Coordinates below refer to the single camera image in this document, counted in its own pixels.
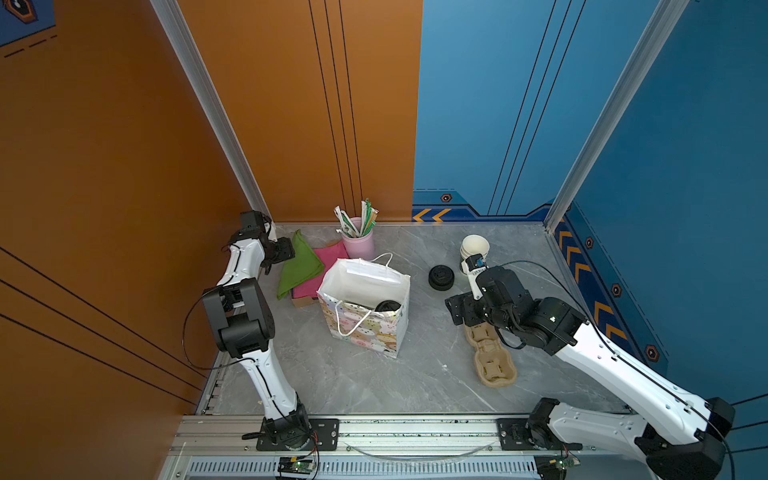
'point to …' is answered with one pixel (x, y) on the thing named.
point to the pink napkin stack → (327, 255)
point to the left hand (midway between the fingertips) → (284, 249)
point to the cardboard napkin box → (304, 302)
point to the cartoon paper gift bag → (349, 290)
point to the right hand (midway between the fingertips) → (457, 298)
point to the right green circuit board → (565, 463)
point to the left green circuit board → (293, 464)
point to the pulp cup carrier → (494, 363)
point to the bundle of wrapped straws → (369, 216)
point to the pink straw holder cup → (360, 247)
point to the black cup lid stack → (441, 277)
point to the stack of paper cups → (473, 245)
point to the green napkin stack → (302, 265)
